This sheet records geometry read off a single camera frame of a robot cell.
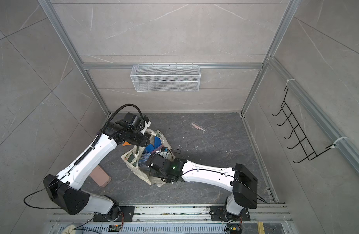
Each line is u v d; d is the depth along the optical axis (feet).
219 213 2.43
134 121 1.94
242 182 1.36
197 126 3.62
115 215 2.17
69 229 2.16
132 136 1.95
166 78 3.30
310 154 1.90
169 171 1.79
